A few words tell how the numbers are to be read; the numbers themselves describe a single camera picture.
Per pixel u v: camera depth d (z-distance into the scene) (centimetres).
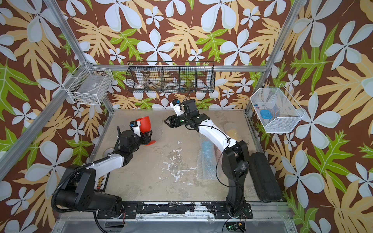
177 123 75
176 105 75
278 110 84
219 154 90
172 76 97
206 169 82
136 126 78
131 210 74
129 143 70
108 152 93
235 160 49
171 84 98
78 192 43
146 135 80
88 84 86
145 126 84
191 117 67
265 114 82
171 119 75
